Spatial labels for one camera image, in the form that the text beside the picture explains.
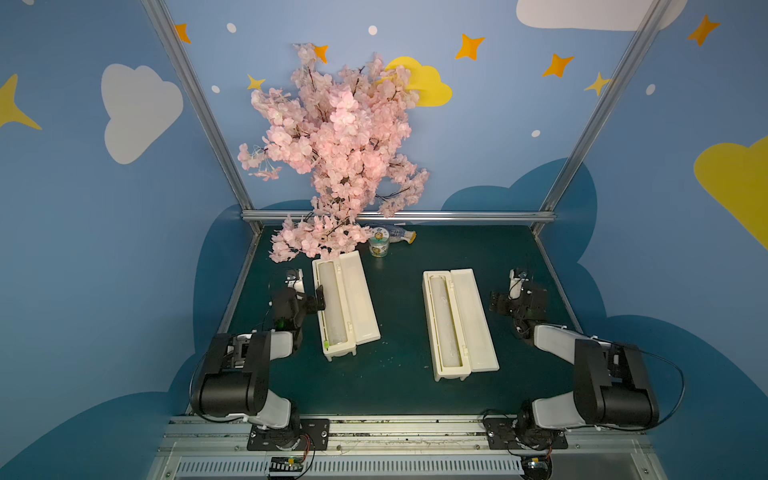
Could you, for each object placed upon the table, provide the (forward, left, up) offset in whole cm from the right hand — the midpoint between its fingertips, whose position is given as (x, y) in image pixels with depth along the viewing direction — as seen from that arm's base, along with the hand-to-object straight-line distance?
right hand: (510, 290), depth 95 cm
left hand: (-4, +65, +2) cm, 66 cm away
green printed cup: (+17, +44, +1) cm, 47 cm away
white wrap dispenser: (-28, +24, 0) cm, 37 cm away
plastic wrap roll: (-16, +55, 0) cm, 57 cm away
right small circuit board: (-46, 0, -9) cm, 47 cm away
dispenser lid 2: (-11, +14, 0) cm, 18 cm away
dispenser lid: (-7, +48, +1) cm, 49 cm away
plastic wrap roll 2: (-12, +22, 0) cm, 25 cm away
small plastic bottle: (+29, +37, -5) cm, 47 cm away
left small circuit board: (-50, +62, -8) cm, 80 cm away
